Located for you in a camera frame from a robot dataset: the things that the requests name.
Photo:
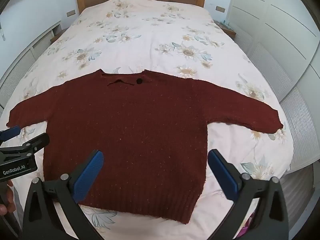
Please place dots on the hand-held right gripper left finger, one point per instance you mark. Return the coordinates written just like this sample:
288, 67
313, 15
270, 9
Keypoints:
90, 171

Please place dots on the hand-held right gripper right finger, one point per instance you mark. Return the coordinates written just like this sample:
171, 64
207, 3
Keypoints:
222, 172

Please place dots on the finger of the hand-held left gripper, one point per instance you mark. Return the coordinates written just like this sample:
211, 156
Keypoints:
37, 142
11, 132

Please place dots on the dark red knit sweater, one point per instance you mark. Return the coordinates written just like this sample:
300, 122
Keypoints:
137, 130

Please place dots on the person's left hand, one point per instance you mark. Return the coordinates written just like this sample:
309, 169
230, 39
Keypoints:
9, 196

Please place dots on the pink cloth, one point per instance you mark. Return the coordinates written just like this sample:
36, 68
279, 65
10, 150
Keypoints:
244, 226

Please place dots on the wooden nightstand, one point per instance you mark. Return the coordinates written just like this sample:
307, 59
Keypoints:
229, 32
58, 36

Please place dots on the white wardrobe doors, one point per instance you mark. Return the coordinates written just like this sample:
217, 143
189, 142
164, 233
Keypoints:
275, 42

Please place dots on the floral white bedspread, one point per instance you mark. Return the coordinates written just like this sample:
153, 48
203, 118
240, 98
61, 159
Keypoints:
150, 30

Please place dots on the wall socket plate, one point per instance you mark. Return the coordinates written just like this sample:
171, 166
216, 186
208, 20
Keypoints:
220, 9
71, 13

